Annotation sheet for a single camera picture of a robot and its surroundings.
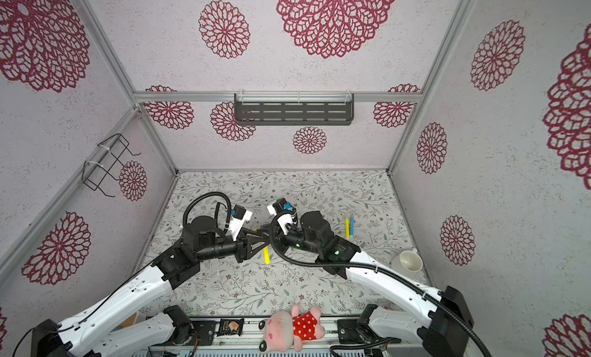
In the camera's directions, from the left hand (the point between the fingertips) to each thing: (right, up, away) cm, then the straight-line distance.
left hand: (265, 239), depth 69 cm
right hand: (-2, +3, -2) cm, 4 cm away
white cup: (+52, -12, +18) cm, 56 cm away
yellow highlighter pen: (0, -5, 0) cm, 5 cm away
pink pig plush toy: (+5, -27, -1) cm, 27 cm away
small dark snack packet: (-12, -29, +6) cm, 32 cm away
